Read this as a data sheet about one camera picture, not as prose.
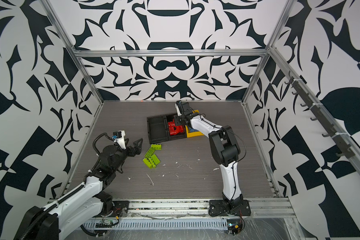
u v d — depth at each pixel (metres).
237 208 0.68
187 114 0.77
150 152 0.92
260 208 0.76
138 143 0.77
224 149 0.55
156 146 0.94
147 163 0.87
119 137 0.70
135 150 0.74
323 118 0.55
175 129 0.99
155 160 0.90
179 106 0.80
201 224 0.71
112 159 0.63
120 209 0.73
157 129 1.03
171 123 1.02
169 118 0.99
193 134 0.98
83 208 0.56
